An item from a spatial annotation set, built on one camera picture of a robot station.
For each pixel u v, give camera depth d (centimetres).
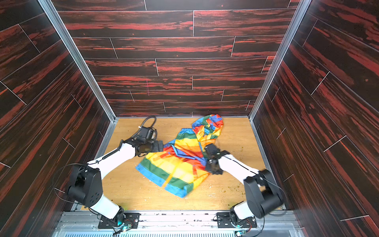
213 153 71
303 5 66
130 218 74
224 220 73
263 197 43
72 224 73
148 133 71
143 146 67
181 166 92
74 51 81
